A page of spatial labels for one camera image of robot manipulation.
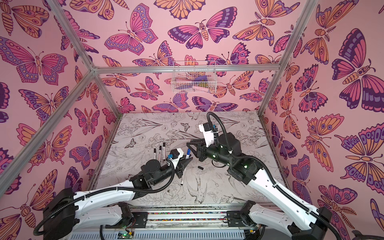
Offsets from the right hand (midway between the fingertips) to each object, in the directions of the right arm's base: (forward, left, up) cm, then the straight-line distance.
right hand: (189, 140), depth 62 cm
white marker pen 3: (+13, +25, -34) cm, 44 cm away
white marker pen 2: (+16, +19, -34) cm, 42 cm away
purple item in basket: (+49, -6, -1) cm, 49 cm away
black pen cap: (+5, -4, -35) cm, 35 cm away
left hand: (-2, -1, -10) cm, 10 cm away
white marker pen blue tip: (-3, +1, -8) cm, 9 cm away
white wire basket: (+50, -1, -1) cm, 50 cm away
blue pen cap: (-3, +1, -4) cm, 5 cm away
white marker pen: (-5, +6, -34) cm, 35 cm away
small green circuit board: (-30, +32, -37) cm, 57 cm away
